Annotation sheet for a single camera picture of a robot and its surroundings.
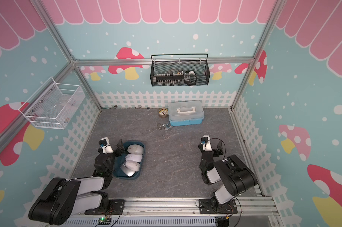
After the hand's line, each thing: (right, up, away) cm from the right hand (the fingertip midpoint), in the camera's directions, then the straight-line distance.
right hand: (215, 140), depth 87 cm
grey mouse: (-50, -11, +3) cm, 51 cm away
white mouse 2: (-50, -15, -2) cm, 53 cm away
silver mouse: (-53, -20, 0) cm, 57 cm away
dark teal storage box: (-60, -19, -2) cm, 63 cm away
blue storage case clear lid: (-18, +18, +15) cm, 30 cm away
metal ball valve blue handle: (-32, +8, +19) cm, 38 cm away
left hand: (-61, -1, 0) cm, 61 cm away
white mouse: (-50, -7, +2) cm, 51 cm away
